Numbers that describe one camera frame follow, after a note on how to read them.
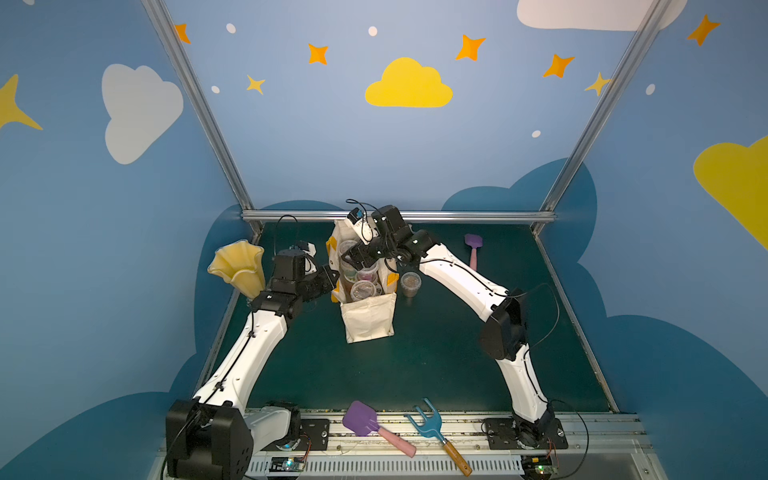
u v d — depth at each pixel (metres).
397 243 0.66
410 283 0.98
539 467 0.71
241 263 0.89
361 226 0.72
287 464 0.71
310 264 0.69
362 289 0.78
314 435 0.74
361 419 0.76
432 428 0.75
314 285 0.69
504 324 0.52
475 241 1.15
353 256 0.75
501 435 0.75
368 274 0.83
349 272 0.84
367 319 0.80
